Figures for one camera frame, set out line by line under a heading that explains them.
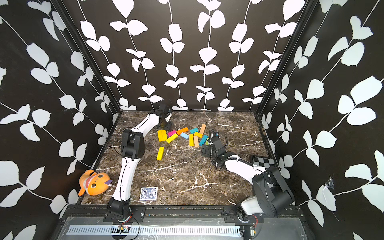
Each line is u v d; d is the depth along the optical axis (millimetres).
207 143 1013
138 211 748
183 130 1074
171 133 1059
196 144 1009
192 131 1074
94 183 750
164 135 1041
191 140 1016
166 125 992
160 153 954
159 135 1041
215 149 686
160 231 701
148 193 797
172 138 1039
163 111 904
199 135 1047
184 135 1049
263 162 906
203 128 1097
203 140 1020
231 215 731
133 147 658
